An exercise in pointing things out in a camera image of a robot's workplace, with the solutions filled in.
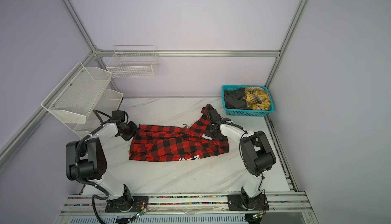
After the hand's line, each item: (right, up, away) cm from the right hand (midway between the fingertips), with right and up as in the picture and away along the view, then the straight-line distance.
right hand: (208, 132), depth 95 cm
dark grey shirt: (+20, +23, +13) cm, 33 cm away
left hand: (-45, +1, -1) cm, 45 cm away
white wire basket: (-48, +46, +1) cm, 66 cm away
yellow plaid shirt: (+35, +22, +9) cm, 42 cm away
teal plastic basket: (+27, +13, +9) cm, 32 cm away
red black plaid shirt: (-36, -6, -2) cm, 37 cm away
